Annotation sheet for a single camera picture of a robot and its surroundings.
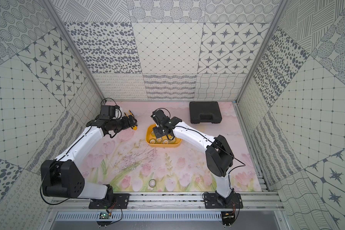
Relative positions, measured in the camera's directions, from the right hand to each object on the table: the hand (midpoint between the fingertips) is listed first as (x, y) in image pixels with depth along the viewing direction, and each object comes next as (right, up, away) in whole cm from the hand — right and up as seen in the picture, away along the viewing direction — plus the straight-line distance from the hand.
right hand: (161, 131), depth 87 cm
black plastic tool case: (+32, +13, +28) cm, 45 cm away
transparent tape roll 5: (-4, -29, -7) cm, 30 cm away
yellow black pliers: (-27, +12, +25) cm, 39 cm away
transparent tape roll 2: (-2, -7, +9) cm, 12 cm away
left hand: (-19, +7, -1) cm, 20 cm away
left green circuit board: (-27, -41, -15) cm, 51 cm away
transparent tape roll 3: (+2, -7, +9) cm, 11 cm away
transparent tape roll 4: (+8, -2, -17) cm, 19 cm away
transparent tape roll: (-7, -8, +9) cm, 14 cm away
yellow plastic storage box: (-10, -5, +11) cm, 15 cm away
